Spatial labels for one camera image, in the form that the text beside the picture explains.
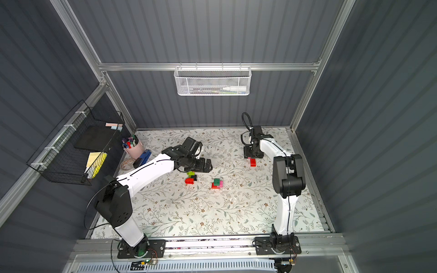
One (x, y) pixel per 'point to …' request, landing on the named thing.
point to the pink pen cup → (132, 146)
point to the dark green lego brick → (217, 181)
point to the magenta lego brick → (221, 183)
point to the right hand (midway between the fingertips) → (252, 154)
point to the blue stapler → (143, 159)
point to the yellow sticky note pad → (95, 163)
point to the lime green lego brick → (190, 173)
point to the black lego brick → (194, 177)
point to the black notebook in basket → (93, 137)
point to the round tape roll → (127, 164)
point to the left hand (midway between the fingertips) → (204, 167)
